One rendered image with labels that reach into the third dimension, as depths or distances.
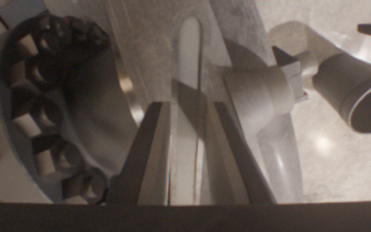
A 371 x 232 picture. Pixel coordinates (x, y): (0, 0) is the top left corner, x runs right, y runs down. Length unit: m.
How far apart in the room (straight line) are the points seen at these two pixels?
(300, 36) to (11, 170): 1.26
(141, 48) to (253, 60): 0.09
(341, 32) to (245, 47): 1.25
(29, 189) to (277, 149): 0.37
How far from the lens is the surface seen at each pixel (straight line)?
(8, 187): 0.44
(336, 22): 1.37
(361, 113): 1.45
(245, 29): 0.18
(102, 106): 0.43
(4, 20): 1.06
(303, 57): 0.39
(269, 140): 0.19
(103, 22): 0.25
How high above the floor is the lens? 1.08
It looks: 54 degrees down
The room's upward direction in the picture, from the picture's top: 176 degrees clockwise
